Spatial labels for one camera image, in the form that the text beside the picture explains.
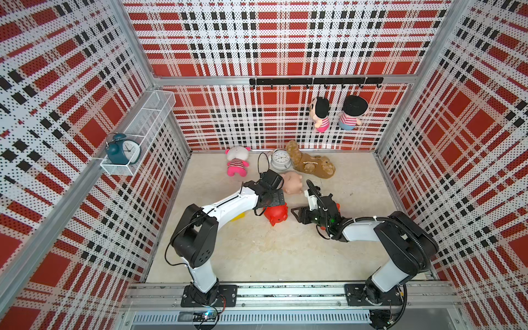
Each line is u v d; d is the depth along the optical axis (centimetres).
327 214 70
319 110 97
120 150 61
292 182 96
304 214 80
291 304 73
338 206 87
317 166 103
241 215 93
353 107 93
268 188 69
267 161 111
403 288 71
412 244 45
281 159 112
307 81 88
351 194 102
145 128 80
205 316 69
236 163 107
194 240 46
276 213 88
